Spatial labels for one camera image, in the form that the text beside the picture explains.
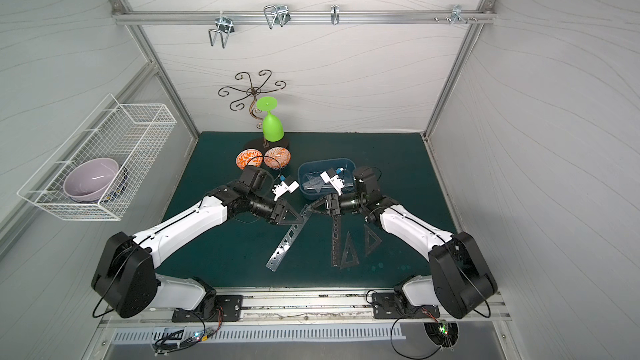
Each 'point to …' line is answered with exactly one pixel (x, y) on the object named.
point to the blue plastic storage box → (312, 187)
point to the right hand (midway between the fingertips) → (310, 209)
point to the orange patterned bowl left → (249, 157)
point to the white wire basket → (130, 133)
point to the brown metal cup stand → (251, 92)
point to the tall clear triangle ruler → (349, 257)
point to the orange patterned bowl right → (277, 157)
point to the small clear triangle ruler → (367, 249)
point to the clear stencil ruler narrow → (336, 240)
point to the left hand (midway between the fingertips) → (301, 224)
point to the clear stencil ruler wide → (286, 243)
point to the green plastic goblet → (272, 129)
